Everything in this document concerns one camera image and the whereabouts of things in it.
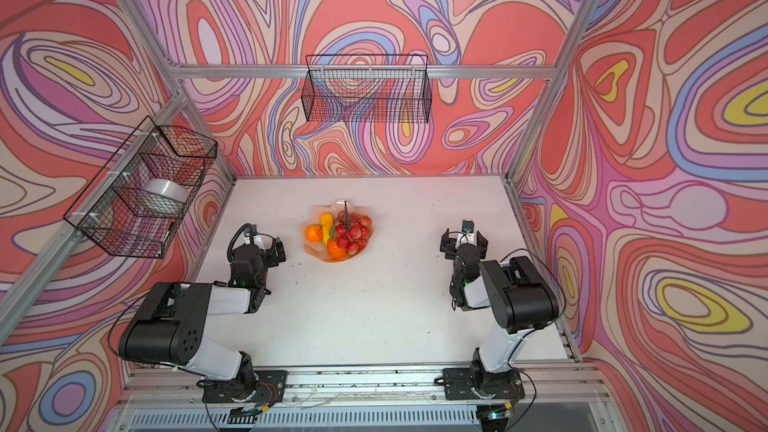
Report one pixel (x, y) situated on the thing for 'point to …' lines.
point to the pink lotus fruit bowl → (319, 250)
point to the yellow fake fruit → (326, 223)
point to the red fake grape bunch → (352, 231)
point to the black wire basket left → (135, 204)
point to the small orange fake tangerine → (314, 233)
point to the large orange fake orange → (334, 250)
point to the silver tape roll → (163, 196)
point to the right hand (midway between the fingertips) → (464, 235)
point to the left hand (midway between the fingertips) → (266, 239)
